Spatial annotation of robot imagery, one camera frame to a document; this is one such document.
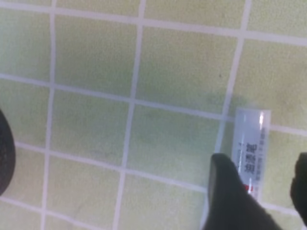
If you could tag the black mesh pen holder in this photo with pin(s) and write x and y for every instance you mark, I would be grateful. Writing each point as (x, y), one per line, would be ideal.
(7, 154)

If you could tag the green checkered tablecloth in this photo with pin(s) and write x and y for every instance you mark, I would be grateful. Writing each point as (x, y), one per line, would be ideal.
(116, 107)

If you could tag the white marker with label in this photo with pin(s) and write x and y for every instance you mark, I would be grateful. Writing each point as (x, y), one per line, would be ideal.
(249, 148)

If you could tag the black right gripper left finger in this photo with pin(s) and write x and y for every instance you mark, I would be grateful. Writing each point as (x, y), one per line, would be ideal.
(230, 207)

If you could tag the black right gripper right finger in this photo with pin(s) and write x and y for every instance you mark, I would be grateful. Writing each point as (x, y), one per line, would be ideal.
(299, 186)

